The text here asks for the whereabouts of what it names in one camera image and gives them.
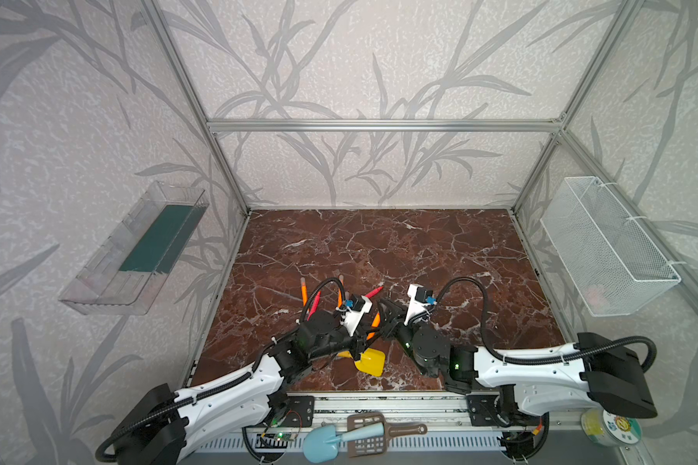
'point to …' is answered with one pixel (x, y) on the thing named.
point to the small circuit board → (285, 436)
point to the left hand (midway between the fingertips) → (384, 320)
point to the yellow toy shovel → (371, 361)
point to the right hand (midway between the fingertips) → (376, 296)
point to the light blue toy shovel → (320, 441)
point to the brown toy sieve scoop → (377, 446)
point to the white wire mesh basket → (612, 263)
